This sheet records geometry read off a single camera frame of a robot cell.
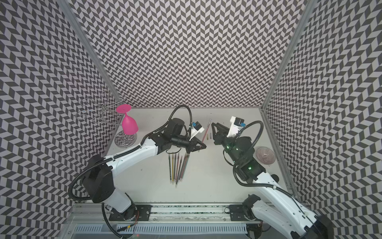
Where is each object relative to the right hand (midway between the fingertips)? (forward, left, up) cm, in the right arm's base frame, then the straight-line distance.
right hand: (213, 126), depth 68 cm
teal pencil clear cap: (-7, +15, -32) cm, 36 cm away
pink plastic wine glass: (+9, +46, -10) cm, 48 cm away
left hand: (-5, +5, -11) cm, 13 cm away
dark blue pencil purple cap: (-8, +19, -30) cm, 37 cm away
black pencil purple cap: (-7, +22, -31) cm, 38 cm away
